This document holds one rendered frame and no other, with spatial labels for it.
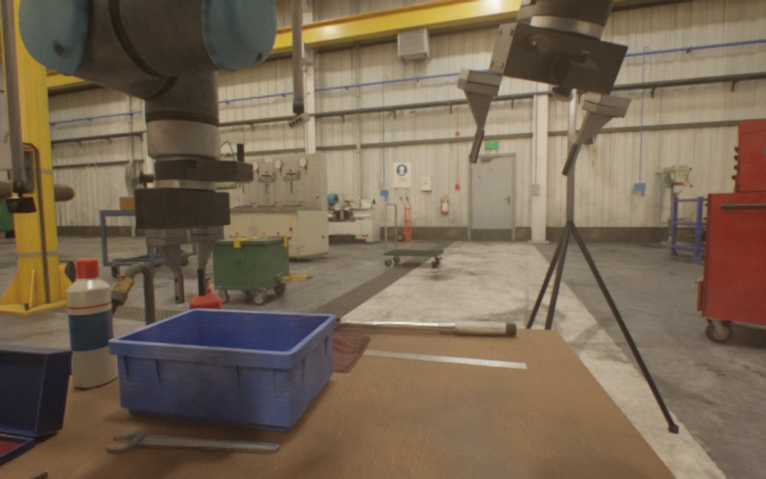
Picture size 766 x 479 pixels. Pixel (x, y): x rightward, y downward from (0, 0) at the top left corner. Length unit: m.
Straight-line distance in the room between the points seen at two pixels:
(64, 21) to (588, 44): 0.50
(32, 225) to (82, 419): 3.60
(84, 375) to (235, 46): 0.66
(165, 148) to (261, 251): 2.80
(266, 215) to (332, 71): 6.44
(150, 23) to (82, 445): 0.54
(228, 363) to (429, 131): 10.12
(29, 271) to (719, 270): 4.97
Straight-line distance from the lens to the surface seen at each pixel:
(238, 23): 0.39
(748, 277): 2.84
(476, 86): 0.46
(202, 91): 0.57
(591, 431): 0.66
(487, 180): 10.11
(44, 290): 4.35
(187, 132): 0.56
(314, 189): 6.51
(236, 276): 3.45
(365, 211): 9.44
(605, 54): 0.51
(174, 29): 0.42
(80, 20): 0.47
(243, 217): 6.72
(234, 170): 0.53
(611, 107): 0.53
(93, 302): 0.84
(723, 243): 2.83
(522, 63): 0.46
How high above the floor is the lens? 0.78
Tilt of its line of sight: 4 degrees down
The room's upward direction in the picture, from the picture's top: 1 degrees counter-clockwise
